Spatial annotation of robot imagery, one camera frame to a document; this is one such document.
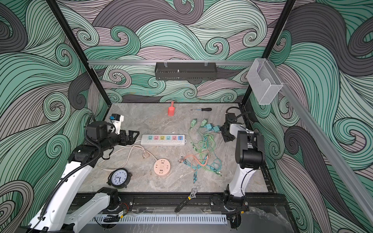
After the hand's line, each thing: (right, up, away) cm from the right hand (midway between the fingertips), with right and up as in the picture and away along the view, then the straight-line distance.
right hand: (224, 132), depth 101 cm
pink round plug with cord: (-53, -12, -13) cm, 56 cm away
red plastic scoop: (-39, +16, +13) cm, 44 cm away
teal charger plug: (-10, +4, +3) cm, 11 cm away
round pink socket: (-42, -19, -17) cm, 49 cm away
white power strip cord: (-51, 0, -33) cm, 61 cm away
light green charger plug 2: (-14, +6, +3) cm, 16 cm away
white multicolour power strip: (-43, -5, -5) cm, 43 cm away
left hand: (-55, +4, -28) cm, 62 cm away
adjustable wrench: (-24, -31, -25) cm, 46 cm away
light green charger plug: (-22, +6, +3) cm, 23 cm away
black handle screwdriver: (-10, +17, +15) cm, 24 cm away
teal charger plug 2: (-5, +2, +2) cm, 6 cm away
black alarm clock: (-65, -23, -21) cm, 72 cm away
